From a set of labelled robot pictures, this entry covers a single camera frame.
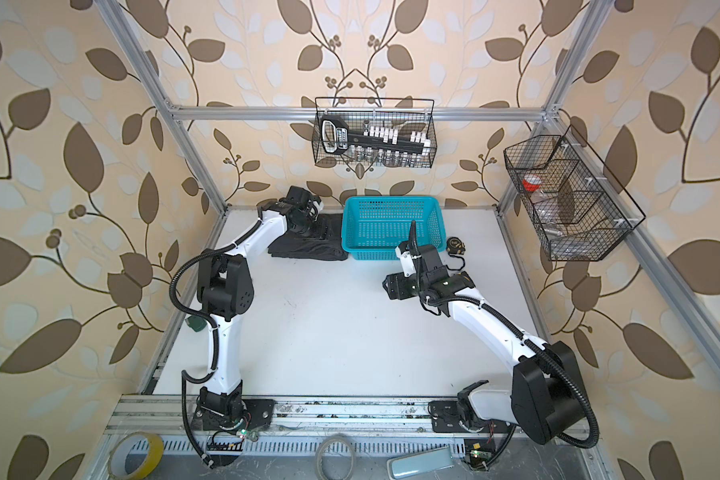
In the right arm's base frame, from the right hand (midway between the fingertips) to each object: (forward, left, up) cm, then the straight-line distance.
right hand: (397, 283), depth 84 cm
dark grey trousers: (+19, +22, -7) cm, 30 cm away
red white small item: (+18, -37, +21) cm, 46 cm away
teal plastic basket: (+34, +5, -13) cm, 36 cm away
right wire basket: (+7, -45, +21) cm, 50 cm away
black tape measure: (+20, -23, -9) cm, 32 cm away
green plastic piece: (-5, +61, -12) cm, 62 cm away
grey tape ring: (-38, +21, -15) cm, 46 cm away
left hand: (+22, +21, -1) cm, 30 cm away
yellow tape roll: (-36, +65, -9) cm, 75 cm away
